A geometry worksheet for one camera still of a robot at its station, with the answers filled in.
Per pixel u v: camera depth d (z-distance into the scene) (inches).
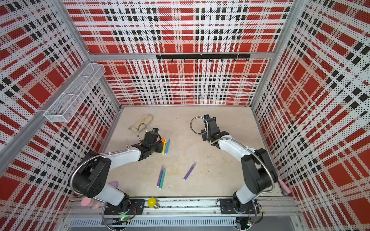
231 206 28.9
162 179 32.3
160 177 33.1
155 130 33.2
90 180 17.5
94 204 28.1
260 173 17.4
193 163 35.6
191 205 29.7
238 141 21.2
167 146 38.4
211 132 27.6
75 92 31.3
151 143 28.9
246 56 34.8
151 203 29.0
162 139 30.7
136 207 28.9
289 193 30.9
